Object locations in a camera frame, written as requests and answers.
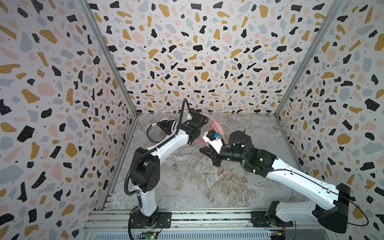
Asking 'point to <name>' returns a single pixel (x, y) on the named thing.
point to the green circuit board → (148, 235)
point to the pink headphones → (215, 127)
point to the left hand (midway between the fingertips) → (191, 123)
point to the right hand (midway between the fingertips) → (199, 147)
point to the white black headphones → (158, 132)
